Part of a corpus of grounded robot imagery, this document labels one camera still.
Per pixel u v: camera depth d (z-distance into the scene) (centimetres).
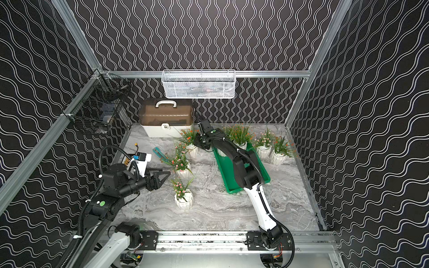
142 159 62
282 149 97
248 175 62
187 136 93
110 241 60
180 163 84
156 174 62
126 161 100
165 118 114
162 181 66
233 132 97
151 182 62
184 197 77
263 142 96
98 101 94
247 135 98
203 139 76
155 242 74
